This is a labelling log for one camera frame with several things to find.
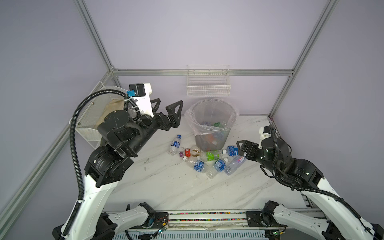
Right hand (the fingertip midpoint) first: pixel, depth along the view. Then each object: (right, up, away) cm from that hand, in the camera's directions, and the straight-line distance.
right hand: (242, 144), depth 65 cm
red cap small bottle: (-26, -9, +31) cm, 41 cm away
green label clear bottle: (-11, -10, +28) cm, 32 cm away
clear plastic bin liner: (-10, +16, +37) cm, 41 cm away
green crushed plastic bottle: (-5, +10, +33) cm, 35 cm away
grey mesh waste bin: (-17, 0, +27) cm, 31 cm away
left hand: (-28, +15, -16) cm, 36 cm away
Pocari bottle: (-18, -16, +22) cm, 33 cm away
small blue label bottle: (-35, -4, +32) cm, 48 cm away
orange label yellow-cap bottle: (-10, +1, +24) cm, 26 cm away
